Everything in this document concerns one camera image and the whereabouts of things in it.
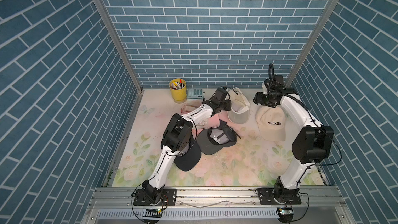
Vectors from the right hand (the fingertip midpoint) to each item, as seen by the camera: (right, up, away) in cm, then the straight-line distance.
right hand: (259, 100), depth 92 cm
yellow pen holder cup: (-50, +7, +10) cm, 52 cm away
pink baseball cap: (-28, -14, +7) cm, 32 cm away
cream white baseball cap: (-10, -8, +13) cm, 18 cm away
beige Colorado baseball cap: (+8, -13, +3) cm, 15 cm away
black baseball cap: (-41, -31, -7) cm, 52 cm away
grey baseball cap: (-29, -24, +2) cm, 38 cm away
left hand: (-14, -2, +7) cm, 16 cm away
